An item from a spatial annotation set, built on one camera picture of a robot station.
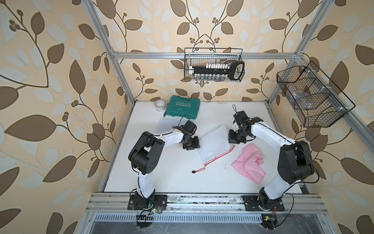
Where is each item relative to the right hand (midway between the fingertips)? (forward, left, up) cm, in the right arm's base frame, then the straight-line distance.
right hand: (230, 140), depth 90 cm
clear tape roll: (+38, +49, -6) cm, 63 cm away
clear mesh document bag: (-2, +10, -2) cm, 11 cm away
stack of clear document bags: (+21, +43, -8) cm, 49 cm away
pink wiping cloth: (-14, -9, -3) cm, 17 cm away
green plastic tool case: (+33, +32, -2) cm, 46 cm away
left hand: (0, +21, -4) cm, 21 cm away
